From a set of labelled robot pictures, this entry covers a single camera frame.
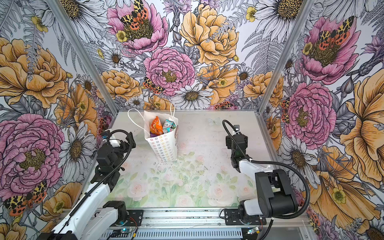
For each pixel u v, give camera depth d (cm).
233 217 74
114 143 69
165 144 80
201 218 76
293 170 45
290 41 83
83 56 89
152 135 82
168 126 87
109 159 59
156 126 85
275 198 44
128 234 70
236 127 78
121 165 56
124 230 71
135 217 74
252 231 72
